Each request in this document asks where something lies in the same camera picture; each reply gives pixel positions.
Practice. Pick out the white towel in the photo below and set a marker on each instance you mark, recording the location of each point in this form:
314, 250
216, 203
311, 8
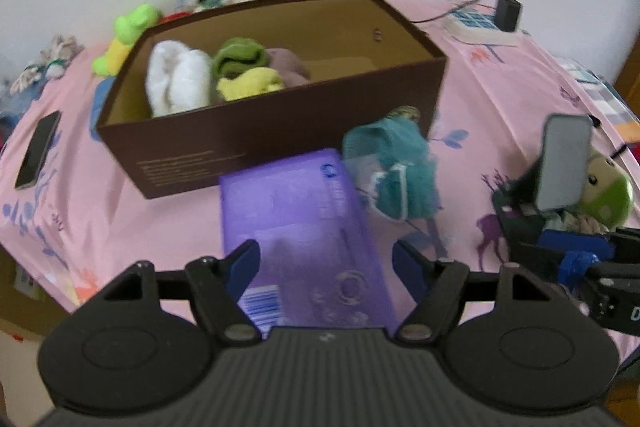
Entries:
177, 79

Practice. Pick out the pink printed bedsheet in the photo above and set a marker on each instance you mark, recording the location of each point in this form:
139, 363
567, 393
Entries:
500, 107

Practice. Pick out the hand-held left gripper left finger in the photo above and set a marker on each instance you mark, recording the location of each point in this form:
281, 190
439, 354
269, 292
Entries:
244, 264

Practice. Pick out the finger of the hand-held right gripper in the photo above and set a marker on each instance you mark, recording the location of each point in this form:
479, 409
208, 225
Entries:
577, 268
575, 241

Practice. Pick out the black smartphone on stand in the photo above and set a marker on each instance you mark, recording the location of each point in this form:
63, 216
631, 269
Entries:
562, 169

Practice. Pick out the plaid cloth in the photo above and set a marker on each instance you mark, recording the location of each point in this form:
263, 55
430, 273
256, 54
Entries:
590, 82

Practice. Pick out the black charger plug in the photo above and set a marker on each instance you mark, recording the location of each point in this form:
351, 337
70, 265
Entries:
507, 14

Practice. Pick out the brown cardboard box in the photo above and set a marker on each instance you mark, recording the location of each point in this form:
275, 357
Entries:
300, 142

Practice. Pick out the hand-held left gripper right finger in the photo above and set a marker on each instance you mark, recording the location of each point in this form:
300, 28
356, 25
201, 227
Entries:
407, 264

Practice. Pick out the teal mesh bath sponge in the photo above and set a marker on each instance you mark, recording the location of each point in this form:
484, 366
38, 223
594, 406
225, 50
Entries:
400, 167

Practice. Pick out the brown cardboard carton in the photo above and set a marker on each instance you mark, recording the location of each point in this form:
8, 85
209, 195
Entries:
25, 292

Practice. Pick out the lime green frog plush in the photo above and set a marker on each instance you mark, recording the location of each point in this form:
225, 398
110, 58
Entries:
125, 37

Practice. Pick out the blue glasses case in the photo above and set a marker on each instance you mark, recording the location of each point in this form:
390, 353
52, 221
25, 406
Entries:
101, 94

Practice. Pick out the dark green towel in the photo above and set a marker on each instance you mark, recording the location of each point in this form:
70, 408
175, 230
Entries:
237, 54

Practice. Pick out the white power strip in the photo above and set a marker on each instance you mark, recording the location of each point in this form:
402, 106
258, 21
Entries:
480, 27

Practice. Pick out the green ladybug plush toy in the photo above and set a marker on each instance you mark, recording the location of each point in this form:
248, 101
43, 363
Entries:
607, 192

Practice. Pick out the yellow towel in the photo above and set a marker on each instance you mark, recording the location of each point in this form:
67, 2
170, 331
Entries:
250, 84

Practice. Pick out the purple tissue pack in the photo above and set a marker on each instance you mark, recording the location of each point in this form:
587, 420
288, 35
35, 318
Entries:
305, 237

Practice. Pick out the dark flat smartphone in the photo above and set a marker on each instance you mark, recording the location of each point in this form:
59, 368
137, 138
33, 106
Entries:
37, 149

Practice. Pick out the wooden door frame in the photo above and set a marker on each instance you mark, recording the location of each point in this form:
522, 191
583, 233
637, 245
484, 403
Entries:
631, 77

